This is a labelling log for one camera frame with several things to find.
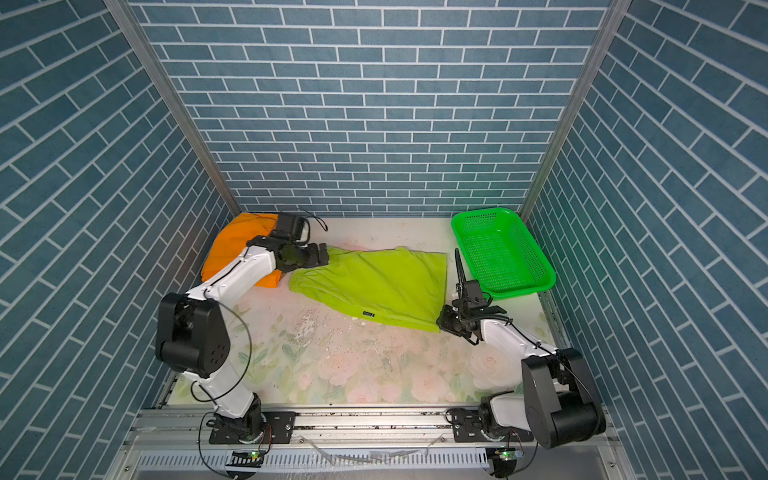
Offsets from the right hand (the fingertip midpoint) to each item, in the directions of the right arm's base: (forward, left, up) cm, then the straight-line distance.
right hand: (437, 317), depth 90 cm
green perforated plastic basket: (+33, -23, -4) cm, 40 cm away
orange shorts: (+22, +74, +5) cm, 77 cm away
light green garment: (+14, +11, -4) cm, 18 cm away
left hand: (+12, +38, +11) cm, 42 cm away
